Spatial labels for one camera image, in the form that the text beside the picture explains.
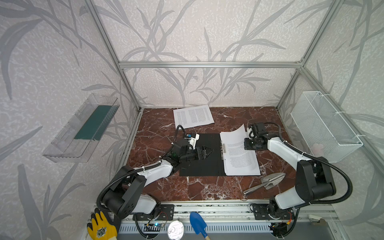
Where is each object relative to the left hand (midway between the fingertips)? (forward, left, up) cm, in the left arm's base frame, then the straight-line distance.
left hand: (211, 148), depth 81 cm
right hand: (+10, -23, -7) cm, 26 cm away
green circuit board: (-35, +27, -16) cm, 47 cm away
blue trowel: (-34, +6, -13) cm, 37 cm away
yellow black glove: (-35, +51, -12) cm, 63 cm away
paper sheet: (+36, +12, -16) cm, 41 cm away
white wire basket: (-3, -50, +19) cm, 54 cm away
